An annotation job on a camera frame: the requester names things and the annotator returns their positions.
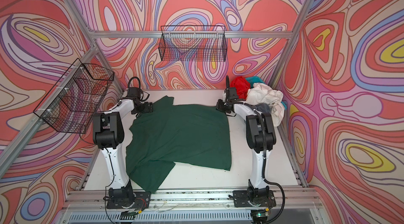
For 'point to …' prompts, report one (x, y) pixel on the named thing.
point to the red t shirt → (242, 85)
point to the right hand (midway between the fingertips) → (218, 109)
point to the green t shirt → (190, 134)
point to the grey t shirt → (263, 108)
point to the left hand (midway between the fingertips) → (147, 107)
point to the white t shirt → (261, 93)
